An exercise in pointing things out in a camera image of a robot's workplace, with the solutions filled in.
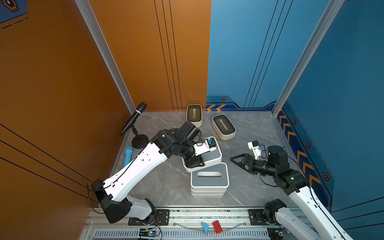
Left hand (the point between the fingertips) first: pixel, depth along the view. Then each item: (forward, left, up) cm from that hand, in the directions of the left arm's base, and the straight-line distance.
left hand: (201, 156), depth 68 cm
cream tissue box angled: (+33, -16, -18) cm, 41 cm away
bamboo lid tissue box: (-11, -4, -25) cm, 27 cm away
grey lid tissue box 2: (-7, -6, -7) cm, 12 cm away
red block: (-25, -8, -23) cm, 35 cm away
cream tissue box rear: (+44, +5, -18) cm, 47 cm away
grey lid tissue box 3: (-11, -4, -19) cm, 22 cm away
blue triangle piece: (-25, -2, -24) cm, 35 cm away
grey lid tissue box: (-2, -3, +2) cm, 5 cm away
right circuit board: (-27, -35, -25) cm, 51 cm away
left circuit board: (-27, +25, -26) cm, 45 cm away
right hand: (-1, -16, -3) cm, 16 cm away
